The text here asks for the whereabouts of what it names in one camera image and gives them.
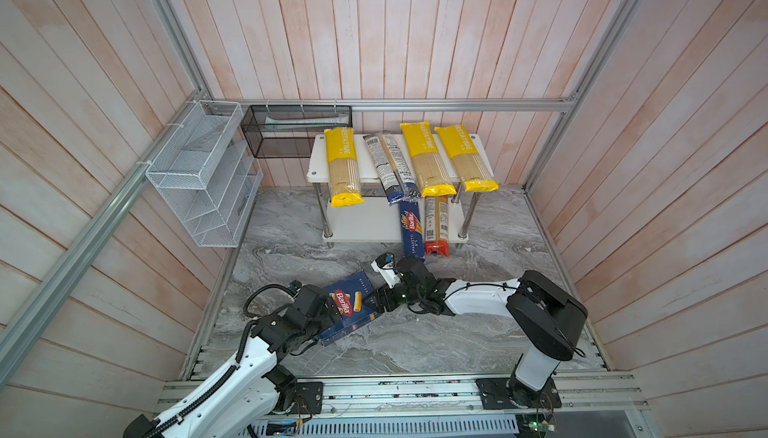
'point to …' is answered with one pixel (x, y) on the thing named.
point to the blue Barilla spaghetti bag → (412, 233)
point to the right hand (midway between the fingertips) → (369, 298)
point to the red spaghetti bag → (436, 225)
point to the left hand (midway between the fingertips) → (326, 322)
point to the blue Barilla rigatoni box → (348, 295)
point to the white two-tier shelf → (380, 218)
